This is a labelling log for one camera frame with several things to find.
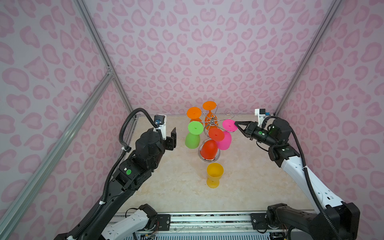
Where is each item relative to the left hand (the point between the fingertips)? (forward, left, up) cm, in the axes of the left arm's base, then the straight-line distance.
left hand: (167, 125), depth 62 cm
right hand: (+4, -30, -4) cm, 31 cm away
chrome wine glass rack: (+9, -20, -8) cm, 24 cm away
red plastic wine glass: (-2, -18, -16) cm, 24 cm away
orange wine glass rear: (+20, -19, -7) cm, 28 cm away
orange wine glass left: (+13, -11, -7) cm, 19 cm away
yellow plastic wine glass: (-8, -21, -29) cm, 37 cm away
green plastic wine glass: (+4, -10, -15) cm, 19 cm away
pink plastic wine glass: (+3, -27, -6) cm, 28 cm away
